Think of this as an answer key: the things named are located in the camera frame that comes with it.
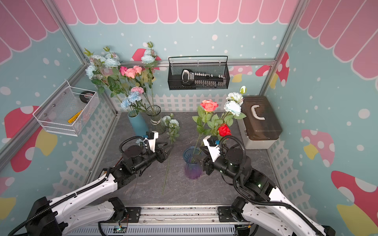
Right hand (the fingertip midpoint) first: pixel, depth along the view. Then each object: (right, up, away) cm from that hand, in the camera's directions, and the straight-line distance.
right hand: (197, 152), depth 61 cm
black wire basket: (-14, +48, +35) cm, 61 cm away
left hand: (-12, +1, +12) cm, 17 cm away
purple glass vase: (-2, -10, +14) cm, 17 cm away
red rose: (+12, +9, +4) cm, 16 cm away
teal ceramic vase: (-37, +11, +35) cm, 52 cm away
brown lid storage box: (+42, +9, +35) cm, 56 cm away
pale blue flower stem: (-18, +12, +45) cm, 50 cm away
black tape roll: (-61, +26, +20) cm, 69 cm away
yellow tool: (-60, +14, +10) cm, 62 cm away
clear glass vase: (-28, +20, +36) cm, 50 cm away
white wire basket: (-71, +20, +19) cm, 76 cm away
